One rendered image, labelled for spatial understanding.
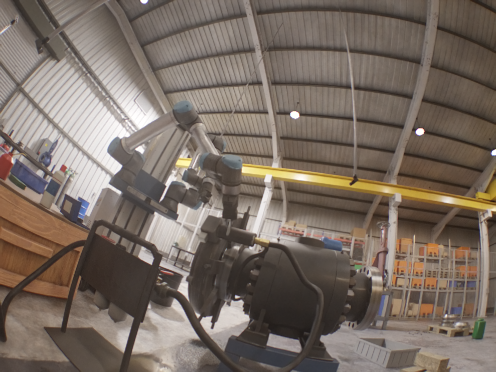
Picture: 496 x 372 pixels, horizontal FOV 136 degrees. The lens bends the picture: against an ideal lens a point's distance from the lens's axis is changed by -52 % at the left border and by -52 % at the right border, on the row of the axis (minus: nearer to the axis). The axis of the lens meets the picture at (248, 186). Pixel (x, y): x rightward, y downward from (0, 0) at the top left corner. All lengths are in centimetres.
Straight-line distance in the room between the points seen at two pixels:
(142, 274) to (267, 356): 69
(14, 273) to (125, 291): 62
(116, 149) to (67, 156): 782
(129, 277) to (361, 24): 824
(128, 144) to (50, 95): 788
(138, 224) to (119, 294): 121
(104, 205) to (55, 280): 96
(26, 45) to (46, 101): 243
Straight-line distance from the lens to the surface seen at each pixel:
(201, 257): 114
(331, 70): 862
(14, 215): 107
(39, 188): 185
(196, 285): 118
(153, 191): 193
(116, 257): 82
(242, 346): 110
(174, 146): 219
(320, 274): 118
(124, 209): 192
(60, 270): 128
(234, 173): 90
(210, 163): 96
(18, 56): 938
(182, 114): 141
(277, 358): 110
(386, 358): 212
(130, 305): 77
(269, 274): 115
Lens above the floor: 57
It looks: 24 degrees up
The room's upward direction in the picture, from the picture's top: 19 degrees clockwise
